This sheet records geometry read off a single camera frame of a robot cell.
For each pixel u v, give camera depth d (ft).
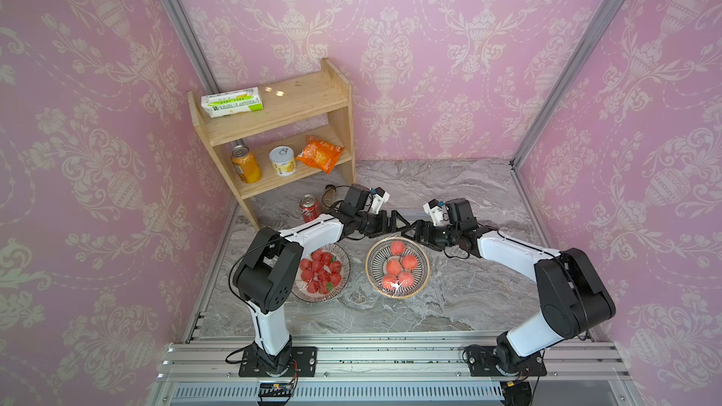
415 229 2.68
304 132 3.65
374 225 2.63
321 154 2.88
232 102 2.34
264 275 1.61
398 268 2.86
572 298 1.47
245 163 2.61
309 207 3.10
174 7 2.50
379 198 2.79
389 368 2.41
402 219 2.68
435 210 2.79
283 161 2.80
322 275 2.85
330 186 3.56
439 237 2.58
